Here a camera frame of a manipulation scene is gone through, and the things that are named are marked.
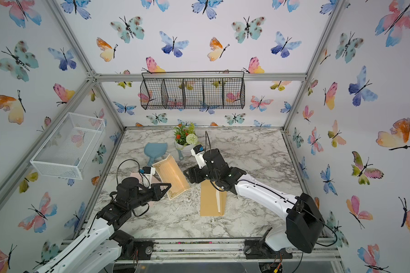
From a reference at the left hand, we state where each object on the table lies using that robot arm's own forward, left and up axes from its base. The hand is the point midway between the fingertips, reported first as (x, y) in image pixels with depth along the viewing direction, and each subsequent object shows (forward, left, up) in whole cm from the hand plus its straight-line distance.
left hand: (172, 185), depth 77 cm
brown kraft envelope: (-1, -16, -16) cm, 23 cm away
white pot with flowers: (+29, -4, 0) cm, 29 cm away
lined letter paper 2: (0, -21, -15) cm, 26 cm away
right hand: (+5, -8, +6) cm, 11 cm away
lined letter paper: (+7, +3, -1) cm, 8 cm away
